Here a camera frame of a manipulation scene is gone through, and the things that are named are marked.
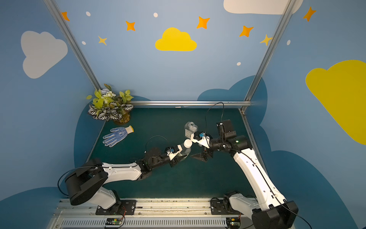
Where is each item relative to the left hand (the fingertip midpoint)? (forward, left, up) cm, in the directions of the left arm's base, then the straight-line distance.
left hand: (184, 148), depth 79 cm
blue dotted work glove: (+19, +51, -17) cm, 56 cm away
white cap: (-3, -2, +11) cm, 11 cm away
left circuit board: (-34, +35, -17) cm, 52 cm away
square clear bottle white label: (+18, -4, -5) cm, 20 cm away
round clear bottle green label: (-2, -1, +1) cm, 3 cm away
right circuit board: (-33, -26, -17) cm, 45 cm away
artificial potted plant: (+27, +52, +6) cm, 59 cm away
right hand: (-2, -6, +9) cm, 11 cm away
